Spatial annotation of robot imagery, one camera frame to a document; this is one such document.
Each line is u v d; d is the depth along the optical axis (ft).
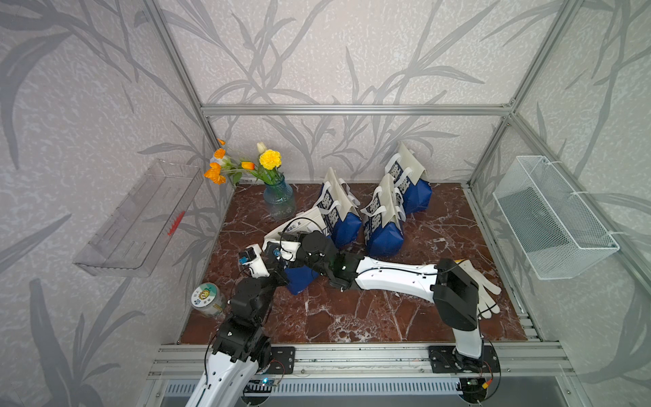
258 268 2.12
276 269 2.14
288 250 2.03
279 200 3.28
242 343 1.77
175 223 2.22
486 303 2.77
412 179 3.16
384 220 2.74
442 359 2.37
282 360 2.41
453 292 1.65
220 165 2.99
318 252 1.82
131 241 2.17
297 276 2.65
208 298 2.54
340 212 2.81
